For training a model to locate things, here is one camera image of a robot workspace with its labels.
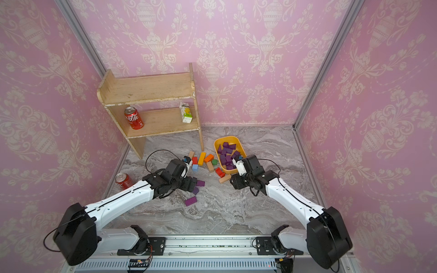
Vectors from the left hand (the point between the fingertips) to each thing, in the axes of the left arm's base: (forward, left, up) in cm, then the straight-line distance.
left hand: (190, 180), depth 85 cm
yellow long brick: (+20, -3, -7) cm, 21 cm away
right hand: (0, -23, +2) cm, 23 cm away
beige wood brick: (+13, -9, -7) cm, 17 cm away
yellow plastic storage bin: (+25, -20, -6) cm, 32 cm away
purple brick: (-7, 0, -8) cm, 11 cm away
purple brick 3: (+21, -24, -6) cm, 32 cm away
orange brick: (+19, -8, -7) cm, 22 cm away
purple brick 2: (+27, -22, -6) cm, 35 cm away
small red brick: (+8, -15, -7) cm, 19 cm away
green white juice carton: (+31, +4, +18) cm, 36 cm away
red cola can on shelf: (+23, +28, +21) cm, 42 cm away
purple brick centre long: (+3, -4, -9) cm, 10 cm away
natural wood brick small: (+6, -17, -8) cm, 20 cm away
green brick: (+17, -11, -8) cm, 22 cm away
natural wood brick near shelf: (+22, +4, -8) cm, 24 cm away
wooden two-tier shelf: (+51, +33, +7) cm, 61 cm away
